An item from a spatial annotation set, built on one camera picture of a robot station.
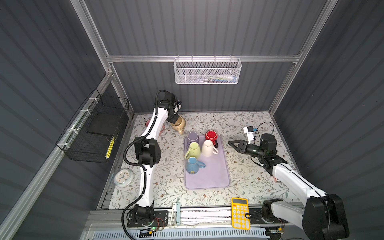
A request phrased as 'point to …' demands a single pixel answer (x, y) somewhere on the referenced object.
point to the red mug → (212, 135)
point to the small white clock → (123, 178)
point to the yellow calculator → (239, 208)
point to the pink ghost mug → (162, 129)
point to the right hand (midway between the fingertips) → (232, 144)
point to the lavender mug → (192, 136)
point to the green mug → (194, 150)
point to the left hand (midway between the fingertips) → (170, 117)
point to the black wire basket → (92, 136)
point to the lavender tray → (215, 174)
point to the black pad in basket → (104, 123)
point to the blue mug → (192, 166)
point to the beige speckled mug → (179, 125)
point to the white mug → (208, 149)
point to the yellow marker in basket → (111, 145)
